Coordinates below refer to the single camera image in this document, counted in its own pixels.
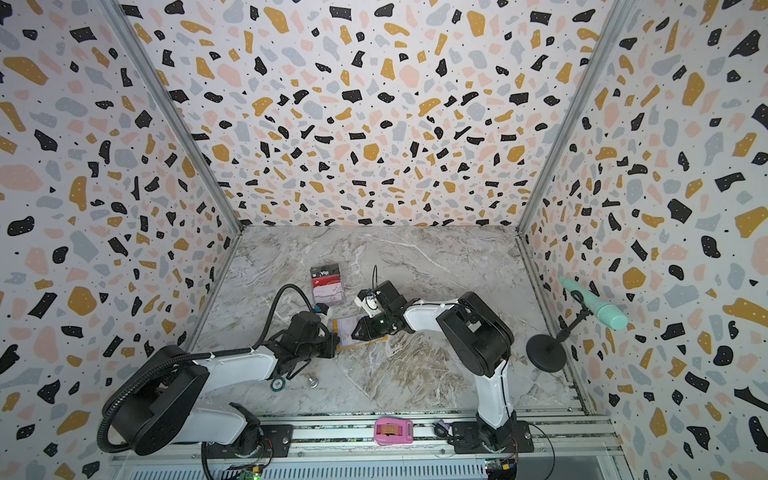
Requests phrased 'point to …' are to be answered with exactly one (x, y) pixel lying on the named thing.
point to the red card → (325, 280)
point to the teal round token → (277, 384)
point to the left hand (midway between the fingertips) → (344, 335)
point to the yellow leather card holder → (361, 343)
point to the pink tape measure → (393, 431)
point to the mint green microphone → (609, 314)
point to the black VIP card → (324, 270)
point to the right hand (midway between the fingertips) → (353, 332)
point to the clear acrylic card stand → (327, 286)
